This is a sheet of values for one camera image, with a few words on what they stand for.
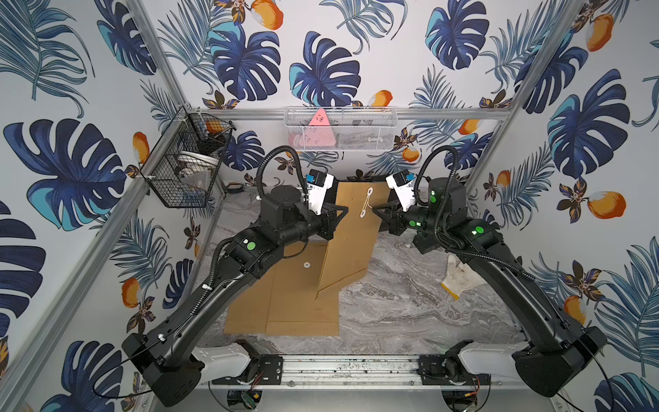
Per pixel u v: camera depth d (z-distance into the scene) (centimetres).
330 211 54
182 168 84
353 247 62
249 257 44
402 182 57
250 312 85
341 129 93
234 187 119
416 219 58
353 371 76
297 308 86
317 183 53
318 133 90
